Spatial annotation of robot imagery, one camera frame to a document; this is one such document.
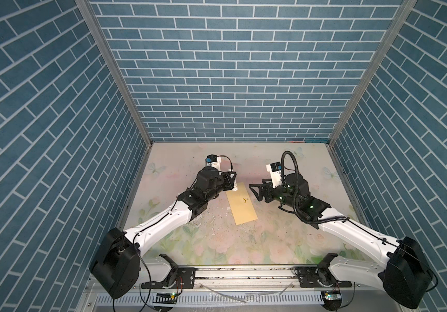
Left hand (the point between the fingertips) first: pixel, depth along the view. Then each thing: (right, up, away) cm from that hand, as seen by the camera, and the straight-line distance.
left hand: (236, 174), depth 79 cm
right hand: (+7, -3, -2) cm, 8 cm away
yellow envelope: (+2, -16, +14) cm, 22 cm away
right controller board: (+37, -47, -6) cm, 60 cm away
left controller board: (-27, -46, -7) cm, 54 cm away
